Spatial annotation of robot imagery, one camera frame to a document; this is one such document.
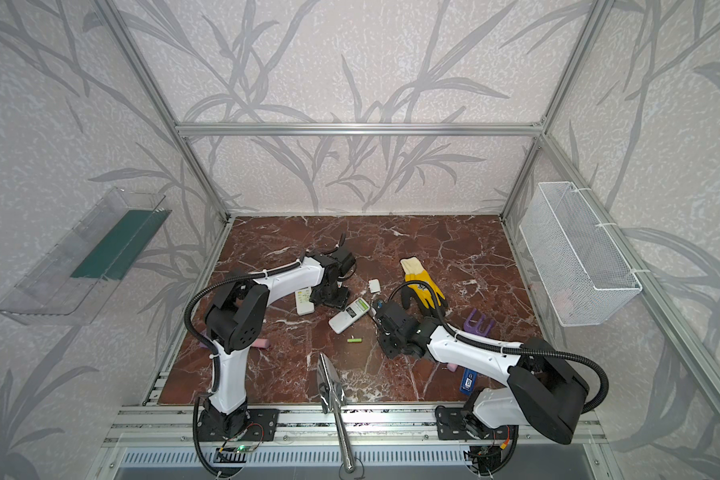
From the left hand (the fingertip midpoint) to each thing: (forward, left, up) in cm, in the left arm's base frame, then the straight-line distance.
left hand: (338, 297), depth 96 cm
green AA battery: (-13, -6, -2) cm, 15 cm away
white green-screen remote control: (-3, +11, 0) cm, 11 cm away
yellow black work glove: (+7, -26, +1) cm, 27 cm away
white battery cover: (+6, -11, -3) cm, 13 cm away
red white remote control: (-4, -6, 0) cm, 7 cm away
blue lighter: (-26, -37, +3) cm, 45 cm away
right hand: (-11, -16, +3) cm, 19 cm away
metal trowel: (-28, -1, -1) cm, 29 cm away
